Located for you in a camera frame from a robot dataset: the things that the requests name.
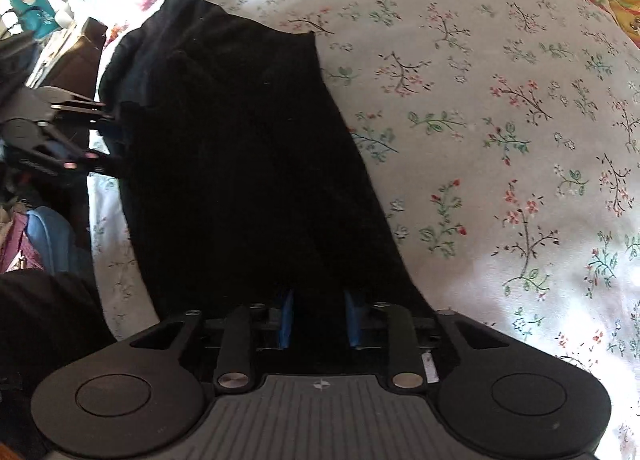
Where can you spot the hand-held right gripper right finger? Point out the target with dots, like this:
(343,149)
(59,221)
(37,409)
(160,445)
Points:
(352,322)

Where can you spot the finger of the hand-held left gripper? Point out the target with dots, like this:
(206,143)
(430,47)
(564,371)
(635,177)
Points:
(85,155)
(85,107)

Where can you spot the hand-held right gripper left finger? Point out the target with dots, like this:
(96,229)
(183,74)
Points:
(285,322)

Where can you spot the black pants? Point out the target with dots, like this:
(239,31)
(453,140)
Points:
(240,165)

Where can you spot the dark brown box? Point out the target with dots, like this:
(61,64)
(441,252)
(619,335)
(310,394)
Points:
(75,52)

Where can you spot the blue backpack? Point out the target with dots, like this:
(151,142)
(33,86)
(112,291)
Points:
(47,240)

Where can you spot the purple bag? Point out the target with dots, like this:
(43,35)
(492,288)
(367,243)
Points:
(17,247)

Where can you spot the floral printed bed quilt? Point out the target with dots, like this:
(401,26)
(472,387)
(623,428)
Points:
(475,90)

